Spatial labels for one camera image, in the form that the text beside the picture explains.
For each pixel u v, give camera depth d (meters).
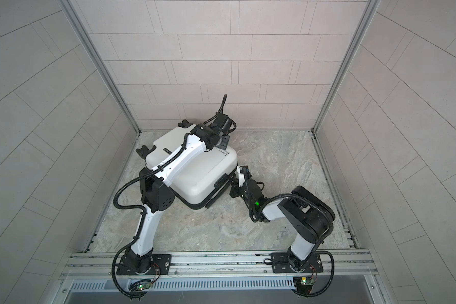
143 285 0.65
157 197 0.52
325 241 0.49
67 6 0.70
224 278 0.69
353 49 0.81
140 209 0.55
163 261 0.71
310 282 0.68
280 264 0.71
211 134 0.61
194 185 0.71
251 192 0.71
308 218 0.46
